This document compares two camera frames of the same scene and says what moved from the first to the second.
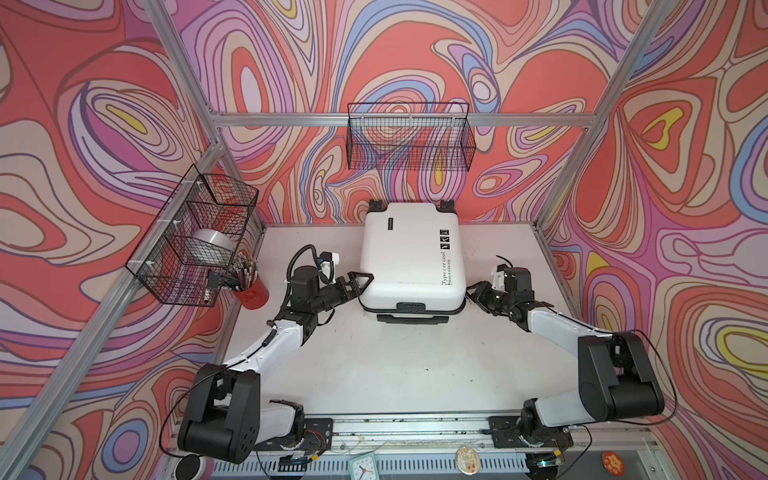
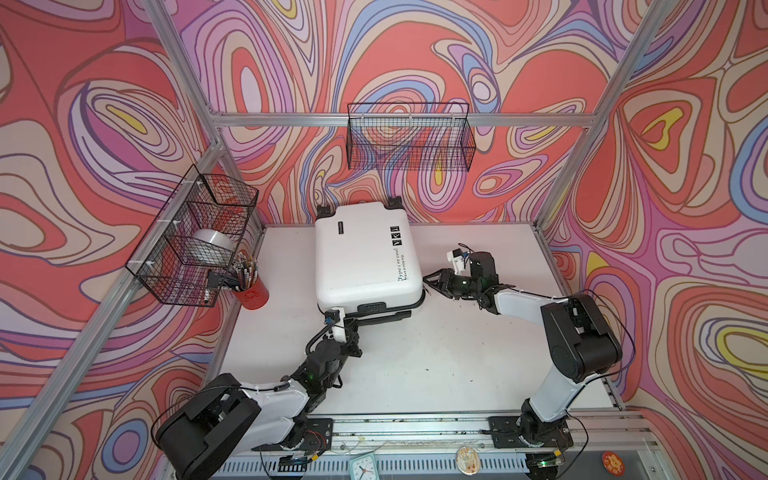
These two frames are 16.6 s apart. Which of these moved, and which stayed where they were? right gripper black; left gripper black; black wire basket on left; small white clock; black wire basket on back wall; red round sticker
Moved: left gripper black; right gripper black
Stayed: black wire basket on back wall; red round sticker; black wire basket on left; small white clock
